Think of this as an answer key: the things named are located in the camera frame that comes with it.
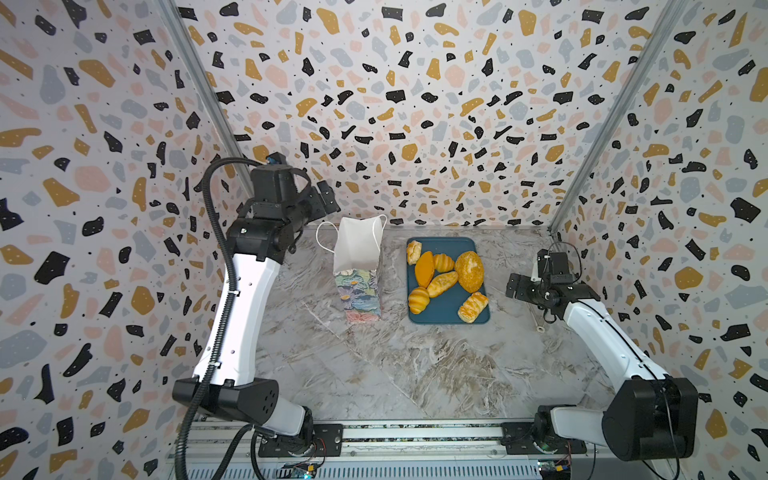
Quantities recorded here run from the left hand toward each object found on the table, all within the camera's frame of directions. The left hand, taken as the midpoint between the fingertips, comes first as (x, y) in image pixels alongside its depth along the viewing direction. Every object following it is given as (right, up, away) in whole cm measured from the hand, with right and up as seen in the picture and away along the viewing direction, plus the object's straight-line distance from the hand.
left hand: (317, 188), depth 67 cm
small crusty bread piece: (+23, -14, +39) cm, 47 cm away
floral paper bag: (+4, -12, +31) cm, 34 cm away
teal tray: (+32, -33, +30) cm, 55 cm away
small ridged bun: (+33, -18, +39) cm, 54 cm away
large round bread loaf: (+42, -21, +36) cm, 59 cm away
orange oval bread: (+27, -20, +37) cm, 50 cm away
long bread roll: (+32, -24, +33) cm, 52 cm away
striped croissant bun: (+24, -29, +28) cm, 47 cm away
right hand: (+53, -22, +19) cm, 61 cm away
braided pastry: (+41, -31, +28) cm, 59 cm away
